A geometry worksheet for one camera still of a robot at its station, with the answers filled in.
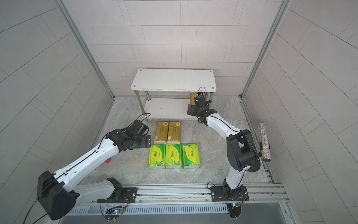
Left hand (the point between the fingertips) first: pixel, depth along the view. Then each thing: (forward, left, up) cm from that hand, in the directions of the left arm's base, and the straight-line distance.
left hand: (146, 141), depth 80 cm
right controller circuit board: (-31, -47, -9) cm, 57 cm away
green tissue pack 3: (-9, -26, -4) cm, 28 cm away
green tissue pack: (-7, -7, -5) cm, 11 cm away
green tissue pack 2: (-6, -16, -4) cm, 18 cm away
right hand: (+24, -29, +4) cm, 38 cm away
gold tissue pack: (+7, -8, -3) cm, 11 cm away
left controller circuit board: (-33, +11, -9) cm, 36 cm away
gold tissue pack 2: (+8, -16, -3) cm, 18 cm away
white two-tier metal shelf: (+21, -13, +20) cm, 32 cm away
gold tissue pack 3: (+36, -28, +2) cm, 45 cm away
